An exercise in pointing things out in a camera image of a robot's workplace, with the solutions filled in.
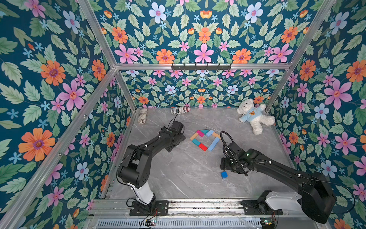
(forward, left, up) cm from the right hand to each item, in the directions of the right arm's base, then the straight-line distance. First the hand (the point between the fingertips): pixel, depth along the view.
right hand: (225, 167), depth 82 cm
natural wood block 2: (+25, +19, -5) cm, 32 cm away
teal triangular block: (+29, +11, -4) cm, 31 cm away
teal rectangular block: (+20, +18, -4) cm, 27 cm away
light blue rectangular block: (+28, +8, -4) cm, 29 cm away
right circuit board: (-25, -20, -8) cm, 33 cm away
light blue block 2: (+16, +7, -4) cm, 18 cm away
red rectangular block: (+16, +12, -5) cm, 21 cm away
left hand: (+18, +28, +1) cm, 33 cm away
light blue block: (+23, +3, -7) cm, 24 cm away
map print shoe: (+40, +61, -1) cm, 73 cm away
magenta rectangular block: (+28, +15, -5) cm, 32 cm away
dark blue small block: (-2, 0, -6) cm, 7 cm away
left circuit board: (-27, +40, -8) cm, 49 cm away
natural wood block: (+26, +3, -4) cm, 26 cm away
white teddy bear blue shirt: (+40, -26, +3) cm, 48 cm away
